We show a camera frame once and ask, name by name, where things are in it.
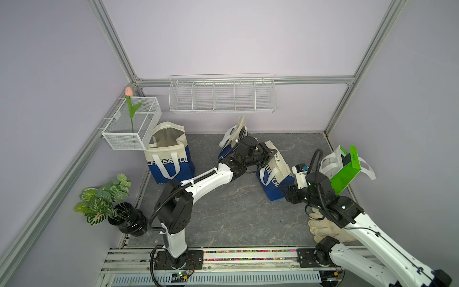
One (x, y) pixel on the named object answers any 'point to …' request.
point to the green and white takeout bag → (342, 167)
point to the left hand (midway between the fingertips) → (281, 151)
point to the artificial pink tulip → (132, 109)
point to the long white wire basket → (222, 92)
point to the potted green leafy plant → (107, 202)
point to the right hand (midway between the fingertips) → (284, 185)
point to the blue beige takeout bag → (168, 157)
